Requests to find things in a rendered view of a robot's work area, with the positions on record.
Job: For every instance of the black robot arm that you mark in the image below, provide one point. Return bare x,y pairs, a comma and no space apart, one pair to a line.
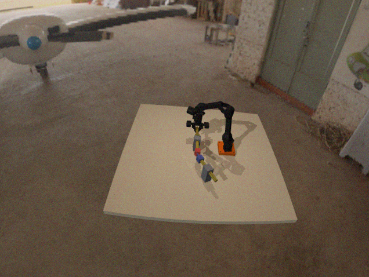
198,112

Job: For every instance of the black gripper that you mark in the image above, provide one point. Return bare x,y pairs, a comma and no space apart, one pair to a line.
198,122

